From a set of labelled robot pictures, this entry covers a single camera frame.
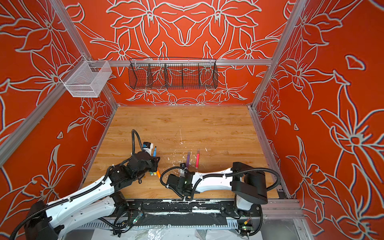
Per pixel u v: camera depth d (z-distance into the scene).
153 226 0.70
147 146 0.69
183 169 0.72
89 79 0.94
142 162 0.59
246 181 0.48
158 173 0.84
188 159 0.90
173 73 0.98
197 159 0.90
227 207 0.73
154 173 0.83
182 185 0.57
